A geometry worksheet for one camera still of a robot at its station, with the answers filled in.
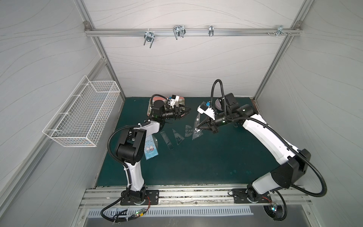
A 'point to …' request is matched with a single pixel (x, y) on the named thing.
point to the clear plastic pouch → (197, 133)
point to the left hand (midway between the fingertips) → (190, 111)
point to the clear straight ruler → (167, 141)
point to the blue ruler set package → (151, 146)
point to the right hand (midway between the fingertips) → (198, 126)
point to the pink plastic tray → (150, 108)
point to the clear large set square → (178, 138)
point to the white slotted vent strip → (155, 211)
